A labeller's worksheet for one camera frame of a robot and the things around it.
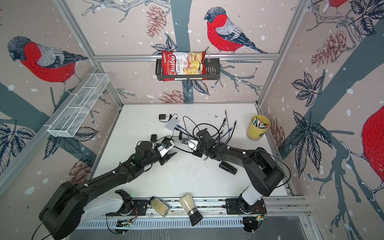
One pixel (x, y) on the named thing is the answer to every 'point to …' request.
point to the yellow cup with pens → (257, 127)
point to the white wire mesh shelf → (78, 105)
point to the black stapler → (228, 167)
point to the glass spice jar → (160, 207)
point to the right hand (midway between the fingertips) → (190, 146)
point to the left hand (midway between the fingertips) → (172, 148)
